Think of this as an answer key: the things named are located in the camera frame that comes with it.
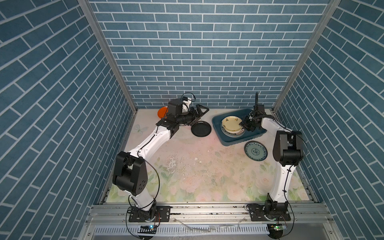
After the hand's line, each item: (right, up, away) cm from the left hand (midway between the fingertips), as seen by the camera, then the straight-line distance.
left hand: (205, 113), depth 79 cm
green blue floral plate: (+34, -24, +19) cm, 46 cm away
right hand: (+25, -5, +25) cm, 36 cm away
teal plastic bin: (+13, -17, +16) cm, 27 cm away
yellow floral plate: (+19, -7, +27) cm, 34 cm away
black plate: (-2, -10, +27) cm, 29 cm away
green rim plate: (+20, -14, +23) cm, 34 cm away
